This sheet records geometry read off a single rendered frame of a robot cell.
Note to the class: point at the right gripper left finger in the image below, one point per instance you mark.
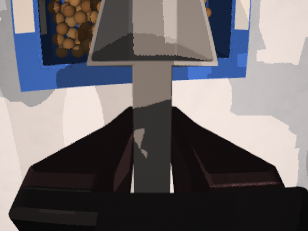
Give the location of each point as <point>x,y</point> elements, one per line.
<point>91,162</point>

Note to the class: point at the grey scoop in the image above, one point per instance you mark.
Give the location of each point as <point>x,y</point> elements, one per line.
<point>177,33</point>

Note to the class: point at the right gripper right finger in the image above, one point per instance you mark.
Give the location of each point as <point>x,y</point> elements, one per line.
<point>214,163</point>

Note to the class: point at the blue dog food box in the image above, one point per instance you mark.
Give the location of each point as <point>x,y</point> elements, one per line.
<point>39,67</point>

